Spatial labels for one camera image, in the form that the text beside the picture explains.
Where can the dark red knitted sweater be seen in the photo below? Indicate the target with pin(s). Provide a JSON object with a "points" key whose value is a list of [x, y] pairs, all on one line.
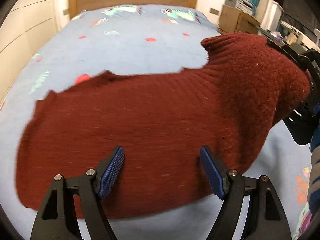
{"points": [[162, 121]]}

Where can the wooden nightstand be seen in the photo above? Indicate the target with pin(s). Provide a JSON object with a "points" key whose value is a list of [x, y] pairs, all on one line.
{"points": [[233, 20]]}

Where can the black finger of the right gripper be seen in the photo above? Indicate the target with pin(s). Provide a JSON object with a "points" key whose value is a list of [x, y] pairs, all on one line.
{"points": [[290, 53]]}

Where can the grey storage box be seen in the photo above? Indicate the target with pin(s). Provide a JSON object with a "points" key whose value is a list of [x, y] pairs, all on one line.
{"points": [[244, 5]]}

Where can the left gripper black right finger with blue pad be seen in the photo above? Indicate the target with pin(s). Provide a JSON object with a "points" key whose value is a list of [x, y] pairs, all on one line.
{"points": [[265, 218]]}

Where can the white wardrobe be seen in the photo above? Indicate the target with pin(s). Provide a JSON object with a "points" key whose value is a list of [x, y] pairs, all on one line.
{"points": [[27, 27]]}

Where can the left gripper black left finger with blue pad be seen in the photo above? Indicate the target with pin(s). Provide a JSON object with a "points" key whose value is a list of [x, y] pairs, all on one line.
{"points": [[56, 217]]}

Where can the light blue patterned bedsheet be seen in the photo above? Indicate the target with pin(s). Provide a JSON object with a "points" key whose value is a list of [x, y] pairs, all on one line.
{"points": [[137, 41]]}

